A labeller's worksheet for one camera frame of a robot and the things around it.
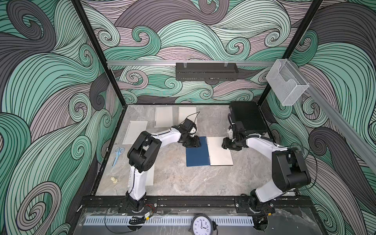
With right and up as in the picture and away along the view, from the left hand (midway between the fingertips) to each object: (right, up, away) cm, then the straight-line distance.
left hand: (199, 144), depth 92 cm
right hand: (+17, -1, 0) cm, 17 cm away
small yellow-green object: (-48, -17, -13) cm, 53 cm away
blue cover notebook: (+8, -6, 0) cm, 10 cm away
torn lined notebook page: (-46, +8, +13) cm, 48 cm away
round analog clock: (-1, -32, -26) cm, 41 cm away
